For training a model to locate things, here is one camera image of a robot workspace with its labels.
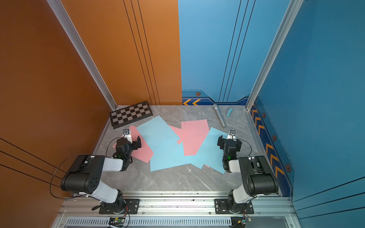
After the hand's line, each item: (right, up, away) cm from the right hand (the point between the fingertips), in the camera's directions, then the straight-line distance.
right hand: (229, 137), depth 93 cm
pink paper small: (-35, +2, +12) cm, 37 cm away
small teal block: (+5, +18, +16) cm, 24 cm away
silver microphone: (-5, +23, +23) cm, 32 cm away
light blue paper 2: (-37, -12, -1) cm, 39 cm away
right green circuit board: (-2, -39, -24) cm, 46 cm away
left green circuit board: (-63, -39, -22) cm, 78 cm away
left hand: (-65, +1, +1) cm, 65 cm away
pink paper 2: (-23, +1, +10) cm, 25 cm away
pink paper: (-57, -11, +1) cm, 58 cm away
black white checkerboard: (-73, +16, +17) cm, 77 cm away
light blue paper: (-51, 0, +15) cm, 53 cm away
